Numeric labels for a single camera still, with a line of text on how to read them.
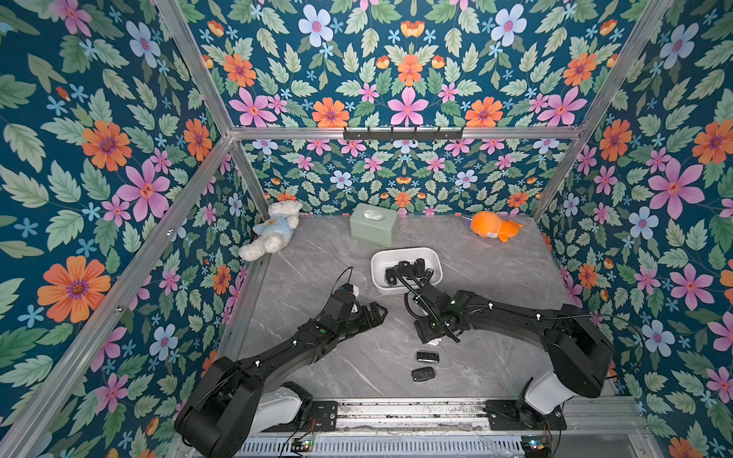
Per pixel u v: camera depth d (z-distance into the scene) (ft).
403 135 3.07
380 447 2.51
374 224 3.44
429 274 3.30
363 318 2.46
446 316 1.99
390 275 3.23
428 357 2.74
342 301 2.18
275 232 3.43
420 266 3.32
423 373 2.63
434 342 2.82
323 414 2.43
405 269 3.34
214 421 1.33
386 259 3.43
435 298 2.23
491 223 3.56
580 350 1.45
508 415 2.39
